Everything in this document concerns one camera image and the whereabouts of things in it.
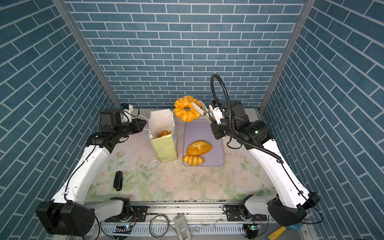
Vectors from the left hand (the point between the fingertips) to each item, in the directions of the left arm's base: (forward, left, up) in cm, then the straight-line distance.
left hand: (146, 121), depth 76 cm
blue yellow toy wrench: (-44, -72, -25) cm, 89 cm away
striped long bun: (-10, -24, -24) cm, 36 cm away
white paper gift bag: (-9, -9, -10) cm, 17 cm away
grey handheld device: (-44, -19, -26) cm, 55 cm away
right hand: (-8, -33, +8) cm, 35 cm away
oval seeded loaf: (-2, -28, -24) cm, 36 cm away
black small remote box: (-21, +17, -26) cm, 38 cm away
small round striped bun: (+8, -5, -20) cm, 22 cm away
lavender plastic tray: (+17, -30, -30) cm, 45 cm away
